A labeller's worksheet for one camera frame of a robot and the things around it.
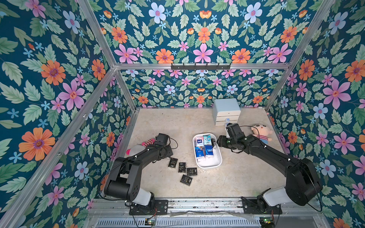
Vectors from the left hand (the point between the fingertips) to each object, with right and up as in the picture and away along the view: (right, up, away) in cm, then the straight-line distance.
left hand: (169, 151), depth 94 cm
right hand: (+33, +8, -6) cm, 34 cm away
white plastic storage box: (+28, -5, -4) cm, 29 cm away
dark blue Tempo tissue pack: (+26, +2, -5) cm, 27 cm away
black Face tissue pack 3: (+15, -10, -10) cm, 20 cm away
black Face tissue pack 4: (+29, +6, +1) cm, 30 cm away
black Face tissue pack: (+3, -6, -6) cm, 9 cm away
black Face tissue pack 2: (+9, -8, -8) cm, 14 cm away
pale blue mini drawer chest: (+39, +27, +4) cm, 48 cm away
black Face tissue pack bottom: (+12, -14, -12) cm, 22 cm away
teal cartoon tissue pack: (+25, +8, -1) cm, 26 cm away
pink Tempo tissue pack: (+20, +7, -1) cm, 21 cm away
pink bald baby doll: (+62, +13, +1) cm, 64 cm away
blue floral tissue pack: (+20, +1, -6) cm, 21 cm away
